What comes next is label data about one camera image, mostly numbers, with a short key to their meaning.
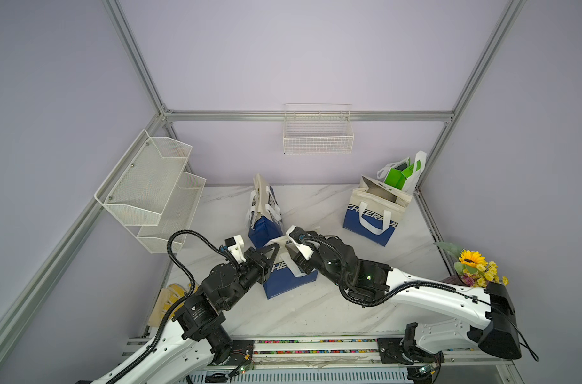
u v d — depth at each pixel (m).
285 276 0.73
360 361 0.73
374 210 0.86
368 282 0.50
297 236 0.55
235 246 0.62
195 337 0.48
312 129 1.07
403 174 0.86
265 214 0.82
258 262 0.56
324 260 0.50
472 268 0.66
